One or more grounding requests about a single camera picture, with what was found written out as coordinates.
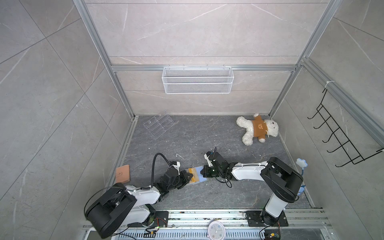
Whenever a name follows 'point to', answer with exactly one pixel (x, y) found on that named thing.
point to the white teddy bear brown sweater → (257, 128)
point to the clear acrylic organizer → (160, 125)
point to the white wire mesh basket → (194, 80)
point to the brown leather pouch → (123, 174)
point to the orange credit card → (195, 177)
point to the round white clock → (216, 230)
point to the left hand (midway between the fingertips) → (196, 173)
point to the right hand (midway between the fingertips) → (201, 173)
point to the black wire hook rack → (355, 156)
